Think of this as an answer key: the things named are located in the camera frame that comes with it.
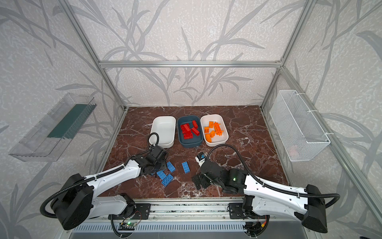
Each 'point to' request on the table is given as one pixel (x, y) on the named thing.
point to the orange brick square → (206, 130)
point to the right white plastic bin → (217, 140)
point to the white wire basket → (299, 130)
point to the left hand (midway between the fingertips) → (166, 160)
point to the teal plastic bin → (195, 141)
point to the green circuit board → (129, 224)
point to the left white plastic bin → (165, 127)
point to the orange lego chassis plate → (218, 129)
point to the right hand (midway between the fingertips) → (198, 169)
